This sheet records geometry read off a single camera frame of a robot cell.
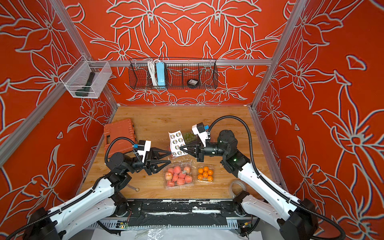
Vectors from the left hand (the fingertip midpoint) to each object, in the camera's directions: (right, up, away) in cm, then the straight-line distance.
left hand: (169, 158), depth 60 cm
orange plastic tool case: (-37, +10, +40) cm, 56 cm away
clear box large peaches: (+2, -15, +21) cm, 26 cm away
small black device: (+10, +41, +35) cm, 55 cm away
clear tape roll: (+34, -17, +18) cm, 42 cm away
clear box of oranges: (+17, -15, +23) cm, 32 cm away
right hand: (+5, +4, 0) cm, 7 cm away
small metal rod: (-20, -22, +19) cm, 36 cm away
